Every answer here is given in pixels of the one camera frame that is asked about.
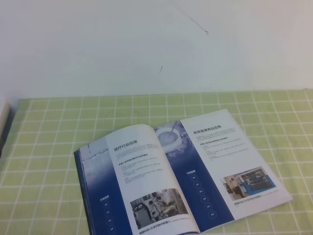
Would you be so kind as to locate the blue and white robot brochure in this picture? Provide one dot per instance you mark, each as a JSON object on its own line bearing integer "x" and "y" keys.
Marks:
{"x": 181, "y": 178}

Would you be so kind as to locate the green checked tablecloth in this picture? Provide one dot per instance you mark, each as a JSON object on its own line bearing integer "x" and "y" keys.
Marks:
{"x": 39, "y": 186}

